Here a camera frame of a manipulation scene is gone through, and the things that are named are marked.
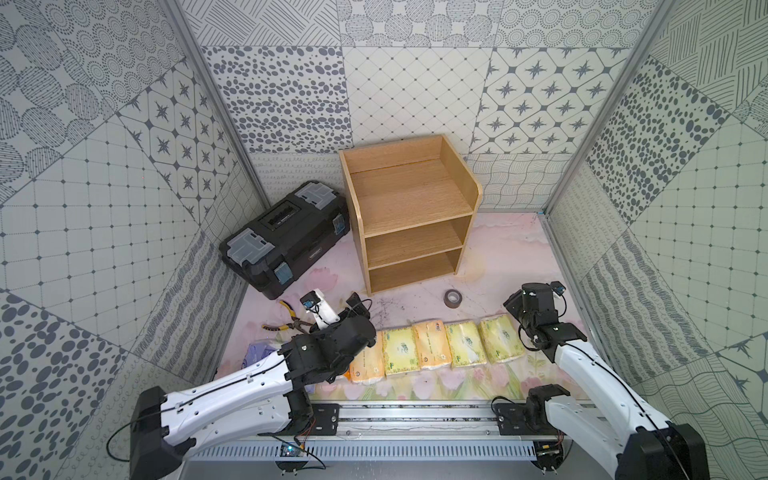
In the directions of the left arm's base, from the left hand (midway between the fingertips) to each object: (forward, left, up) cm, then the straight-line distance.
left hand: (349, 300), depth 74 cm
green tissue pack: (-4, -32, -16) cm, 36 cm away
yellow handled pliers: (+2, +20, -19) cm, 27 cm away
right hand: (+6, -47, -12) cm, 49 cm away
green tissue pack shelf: (-7, -13, -15) cm, 21 cm away
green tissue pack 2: (-2, -42, -16) cm, 45 cm away
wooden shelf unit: (+24, -16, +12) cm, 31 cm away
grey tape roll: (+12, -30, -19) cm, 37 cm away
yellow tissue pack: (-5, -22, -16) cm, 28 cm away
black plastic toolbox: (+16, +26, -1) cm, 30 cm away
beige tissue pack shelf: (-11, -5, -16) cm, 20 cm away
